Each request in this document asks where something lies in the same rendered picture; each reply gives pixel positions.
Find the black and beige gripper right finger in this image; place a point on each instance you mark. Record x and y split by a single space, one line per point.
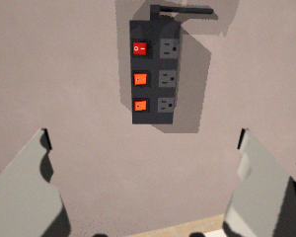
264 204

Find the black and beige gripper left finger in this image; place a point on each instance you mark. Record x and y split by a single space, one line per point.
29 205

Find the black power strip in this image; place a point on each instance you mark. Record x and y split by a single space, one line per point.
154 56

